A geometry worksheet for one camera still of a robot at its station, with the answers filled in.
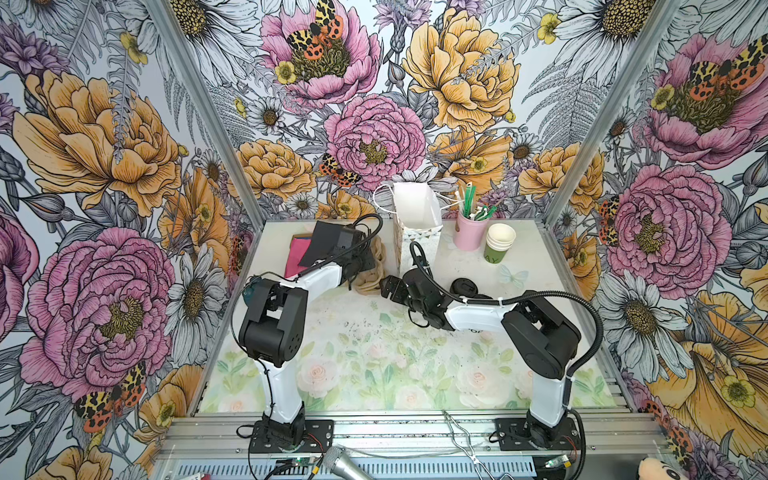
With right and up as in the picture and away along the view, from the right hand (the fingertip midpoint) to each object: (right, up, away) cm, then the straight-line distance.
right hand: (390, 293), depth 93 cm
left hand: (-7, +8, +6) cm, 13 cm away
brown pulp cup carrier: (-7, +3, +1) cm, 8 cm away
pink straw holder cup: (+28, +19, +14) cm, 36 cm away
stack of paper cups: (+36, +16, +6) cm, 40 cm away
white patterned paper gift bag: (+10, +25, +18) cm, 32 cm away
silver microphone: (-11, -34, -25) cm, 44 cm away
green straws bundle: (+28, +27, +12) cm, 40 cm away
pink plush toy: (+58, -32, -29) cm, 72 cm away
